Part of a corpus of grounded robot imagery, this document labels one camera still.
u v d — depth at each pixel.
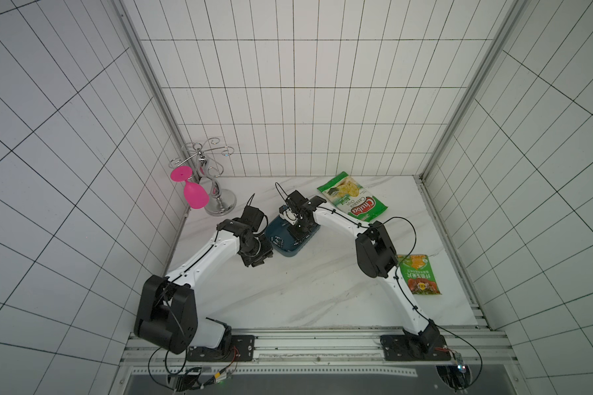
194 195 0.92
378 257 0.60
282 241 0.95
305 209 0.75
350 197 1.10
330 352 0.73
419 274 0.87
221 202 1.10
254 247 0.70
